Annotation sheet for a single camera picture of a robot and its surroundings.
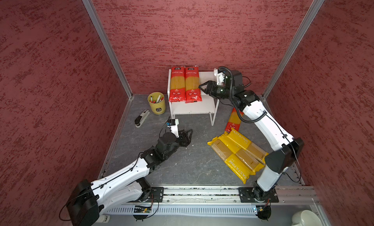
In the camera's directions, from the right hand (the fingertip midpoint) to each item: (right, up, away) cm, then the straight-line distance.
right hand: (200, 90), depth 74 cm
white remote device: (-45, -60, -9) cm, 75 cm away
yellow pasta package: (+25, -42, +10) cm, 50 cm away
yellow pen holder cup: (-30, -4, +30) cm, 42 cm away
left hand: (-6, -23, +2) cm, 24 cm away
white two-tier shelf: (+7, -7, +21) cm, 24 cm away
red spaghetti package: (-12, +4, +3) cm, 13 cm away
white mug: (+48, -60, -9) cm, 77 cm away
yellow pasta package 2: (+31, -33, +16) cm, 48 cm away
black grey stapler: (-41, -17, +27) cm, 52 cm away
